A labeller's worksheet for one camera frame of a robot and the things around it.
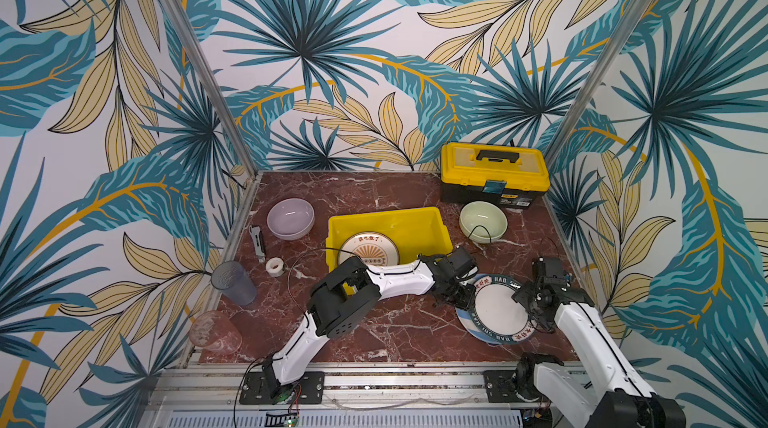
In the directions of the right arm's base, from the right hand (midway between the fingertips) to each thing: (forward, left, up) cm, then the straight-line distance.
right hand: (526, 301), depth 85 cm
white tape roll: (+15, +74, +1) cm, 75 cm away
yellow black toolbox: (+37, -3, +14) cm, 39 cm away
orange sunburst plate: (+21, +43, 0) cm, 47 cm away
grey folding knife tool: (+24, +80, +2) cm, 84 cm away
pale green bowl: (+28, +5, 0) cm, 29 cm away
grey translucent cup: (+8, +82, +6) cm, 82 cm away
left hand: (0, +16, 0) cm, 16 cm away
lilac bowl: (+33, +71, +2) cm, 78 cm away
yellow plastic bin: (+25, +28, 0) cm, 37 cm away
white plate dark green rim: (-3, +9, -2) cm, 10 cm away
